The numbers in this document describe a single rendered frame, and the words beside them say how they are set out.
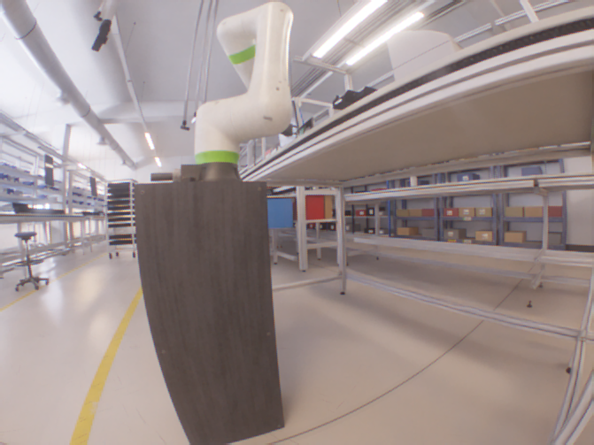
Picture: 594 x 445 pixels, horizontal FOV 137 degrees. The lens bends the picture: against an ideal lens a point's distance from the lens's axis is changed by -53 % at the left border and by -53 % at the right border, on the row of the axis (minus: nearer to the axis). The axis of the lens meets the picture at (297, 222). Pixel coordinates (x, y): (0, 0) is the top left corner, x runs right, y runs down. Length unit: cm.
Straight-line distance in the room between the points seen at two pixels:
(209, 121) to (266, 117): 16
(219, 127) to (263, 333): 55
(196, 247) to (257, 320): 24
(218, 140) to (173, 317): 45
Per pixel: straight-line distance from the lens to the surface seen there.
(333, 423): 95
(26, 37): 425
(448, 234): 485
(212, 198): 58
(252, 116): 62
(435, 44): 58
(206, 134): 68
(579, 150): 129
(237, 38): 95
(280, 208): 292
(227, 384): 73
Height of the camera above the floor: 72
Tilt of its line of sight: 2 degrees down
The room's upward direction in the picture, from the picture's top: 2 degrees counter-clockwise
